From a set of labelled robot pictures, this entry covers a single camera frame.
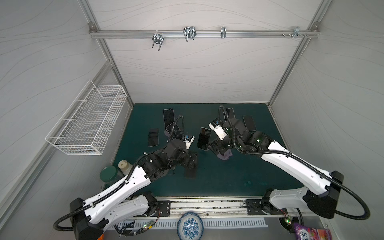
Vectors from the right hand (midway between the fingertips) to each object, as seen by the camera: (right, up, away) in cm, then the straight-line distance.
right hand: (215, 136), depth 73 cm
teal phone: (-4, -4, +18) cm, 19 cm away
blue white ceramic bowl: (-12, -42, -4) cm, 44 cm away
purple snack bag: (+39, -42, -7) cm, 58 cm away
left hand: (-12, -6, +1) cm, 13 cm away
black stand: (-13, -23, +12) cm, 29 cm away
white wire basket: (-61, +5, -4) cm, 62 cm away
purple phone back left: (-27, +11, +23) cm, 38 cm away
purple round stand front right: (+9, -14, +16) cm, 23 cm away
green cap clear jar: (-53, -19, +1) cm, 56 cm away
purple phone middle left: (-24, +2, +19) cm, 31 cm away
